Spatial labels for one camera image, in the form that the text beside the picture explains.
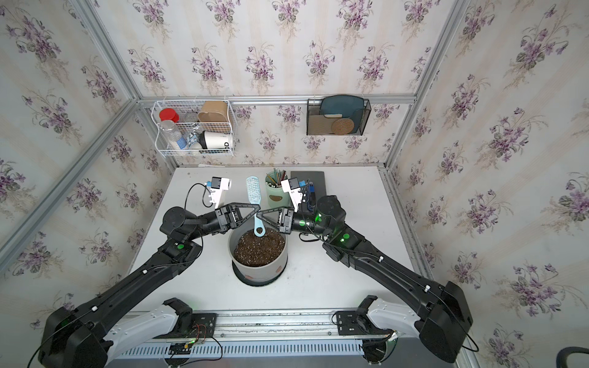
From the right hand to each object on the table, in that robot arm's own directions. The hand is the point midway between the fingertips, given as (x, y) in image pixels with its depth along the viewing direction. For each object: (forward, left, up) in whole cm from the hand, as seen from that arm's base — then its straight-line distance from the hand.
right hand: (261, 218), depth 59 cm
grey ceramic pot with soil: (-1, +5, -25) cm, 26 cm away
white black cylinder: (+42, +25, -8) cm, 49 cm away
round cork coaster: (+52, -28, -8) cm, 59 cm away
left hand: (0, 0, +1) cm, 1 cm away
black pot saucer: (-7, +3, -32) cm, 33 cm away
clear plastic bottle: (+41, +42, -4) cm, 59 cm away
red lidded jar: (+49, +45, -1) cm, 66 cm away
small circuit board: (-26, +28, -37) cm, 53 cm away
